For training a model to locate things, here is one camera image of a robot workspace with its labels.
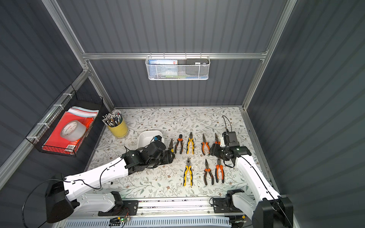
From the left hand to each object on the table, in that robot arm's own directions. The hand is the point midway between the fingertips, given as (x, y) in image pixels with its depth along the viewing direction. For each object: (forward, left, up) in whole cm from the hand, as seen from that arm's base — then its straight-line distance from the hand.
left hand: (173, 159), depth 74 cm
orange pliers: (+20, -29, -14) cm, 38 cm away
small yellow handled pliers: (+21, -10, -14) cm, 28 cm away
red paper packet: (+3, +56, +11) cm, 57 cm away
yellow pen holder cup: (+23, +38, -7) cm, 45 cm away
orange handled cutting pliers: (+17, -19, -15) cm, 30 cm away
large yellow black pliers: (+1, -8, -14) cm, 17 cm away
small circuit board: (-25, +29, -18) cm, 43 cm away
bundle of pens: (+27, +40, +1) cm, 48 cm away
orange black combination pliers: (-1, -25, -15) cm, 29 cm away
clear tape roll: (+8, +48, +15) cm, 51 cm away
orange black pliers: (+21, -3, -14) cm, 26 cm away
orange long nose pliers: (-1, -19, -15) cm, 24 cm away
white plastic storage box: (+22, +21, -11) cm, 32 cm away
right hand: (+7, -23, -5) cm, 25 cm away
